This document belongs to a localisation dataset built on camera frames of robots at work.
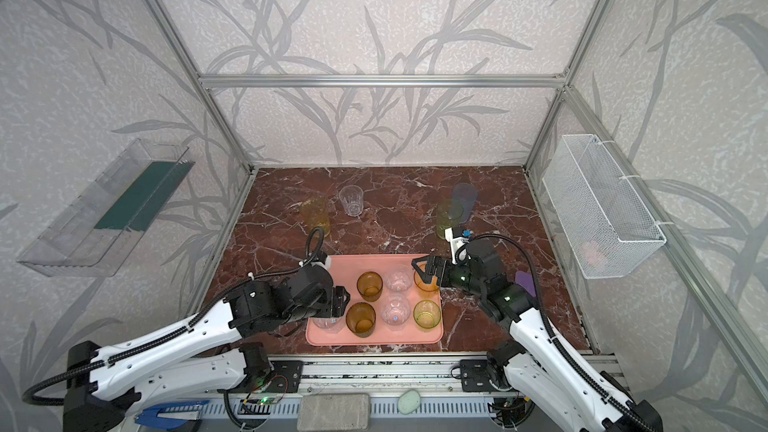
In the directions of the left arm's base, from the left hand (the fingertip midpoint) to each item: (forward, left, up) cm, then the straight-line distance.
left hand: (344, 293), depth 74 cm
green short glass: (-1, -21, -12) cm, 25 cm away
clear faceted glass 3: (0, -13, -13) cm, 18 cm away
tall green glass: (+32, -31, -12) cm, 46 cm away
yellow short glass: (+6, -23, -13) cm, 26 cm away
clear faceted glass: (+39, +4, -12) cm, 41 cm away
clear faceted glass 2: (+8, -13, -12) cm, 20 cm away
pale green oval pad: (-22, -17, -10) cm, 29 cm away
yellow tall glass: (+30, +15, -8) cm, 34 cm away
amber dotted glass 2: (-3, -3, -12) cm, 13 cm away
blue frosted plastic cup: (+37, -37, -6) cm, 52 cm away
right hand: (+9, -20, +4) cm, 22 cm away
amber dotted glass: (+6, -5, -10) cm, 13 cm away
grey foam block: (-24, +1, -9) cm, 26 cm away
